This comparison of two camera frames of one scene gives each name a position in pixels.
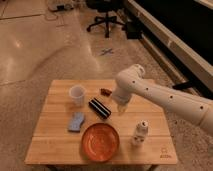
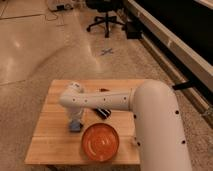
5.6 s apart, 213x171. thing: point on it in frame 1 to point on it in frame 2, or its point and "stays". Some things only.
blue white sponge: (77, 119) stays
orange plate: (100, 142) stays
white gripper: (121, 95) to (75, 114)
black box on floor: (134, 29) stays
